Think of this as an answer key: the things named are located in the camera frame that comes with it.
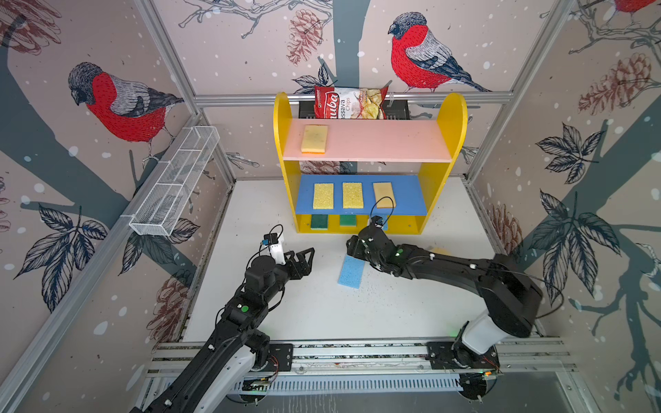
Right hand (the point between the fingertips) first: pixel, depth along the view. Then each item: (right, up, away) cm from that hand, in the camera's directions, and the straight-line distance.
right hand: (351, 244), depth 87 cm
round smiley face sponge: (+36, -4, +11) cm, 38 cm away
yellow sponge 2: (+1, +17, +8) cm, 19 cm away
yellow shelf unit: (-2, +29, +38) cm, 48 cm away
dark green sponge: (-12, +6, +17) cm, 22 cm away
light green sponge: (-1, +7, +16) cm, 17 cm away
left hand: (-14, +1, -11) cm, 17 cm away
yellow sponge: (-10, +17, +8) cm, 21 cm away
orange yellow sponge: (+12, +19, +8) cm, 24 cm away
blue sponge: (0, -10, +3) cm, 11 cm away
